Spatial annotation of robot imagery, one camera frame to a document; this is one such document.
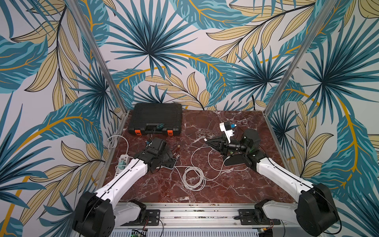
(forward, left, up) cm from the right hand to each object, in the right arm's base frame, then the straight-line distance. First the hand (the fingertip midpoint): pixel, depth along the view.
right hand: (199, 150), depth 67 cm
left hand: (+6, +18, -18) cm, 26 cm away
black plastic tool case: (+39, +28, -20) cm, 52 cm away
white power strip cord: (+23, +56, -26) cm, 66 cm away
